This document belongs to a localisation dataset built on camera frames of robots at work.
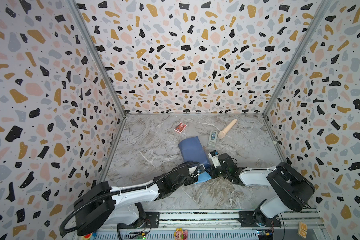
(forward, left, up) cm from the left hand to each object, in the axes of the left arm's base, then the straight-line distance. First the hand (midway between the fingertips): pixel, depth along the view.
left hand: (194, 164), depth 80 cm
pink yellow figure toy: (-30, +8, -9) cm, 32 cm away
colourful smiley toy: (-30, +49, -10) cm, 58 cm away
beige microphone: (+28, -21, -11) cm, 36 cm away
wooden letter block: (-29, -51, -12) cm, 60 cm away
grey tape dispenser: (+24, -14, -10) cm, 29 cm away
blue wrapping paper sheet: (+12, +1, -6) cm, 13 cm away
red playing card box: (+36, +9, -13) cm, 39 cm away
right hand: (+3, -7, -10) cm, 13 cm away
